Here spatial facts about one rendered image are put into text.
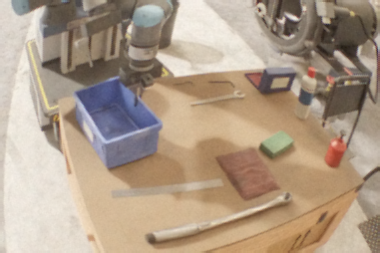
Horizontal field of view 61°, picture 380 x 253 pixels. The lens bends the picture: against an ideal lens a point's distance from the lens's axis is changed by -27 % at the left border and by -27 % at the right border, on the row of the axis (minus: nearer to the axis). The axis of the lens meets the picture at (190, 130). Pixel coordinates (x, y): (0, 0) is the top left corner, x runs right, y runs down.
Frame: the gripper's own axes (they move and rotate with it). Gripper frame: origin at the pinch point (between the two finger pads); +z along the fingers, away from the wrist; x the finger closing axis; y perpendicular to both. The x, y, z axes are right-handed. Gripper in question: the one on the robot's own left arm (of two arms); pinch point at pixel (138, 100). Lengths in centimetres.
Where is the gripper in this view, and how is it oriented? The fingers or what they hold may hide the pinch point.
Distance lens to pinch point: 133.3
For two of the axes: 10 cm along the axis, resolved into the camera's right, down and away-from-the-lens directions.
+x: 8.1, -2.8, 5.1
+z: -1.2, 7.7, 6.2
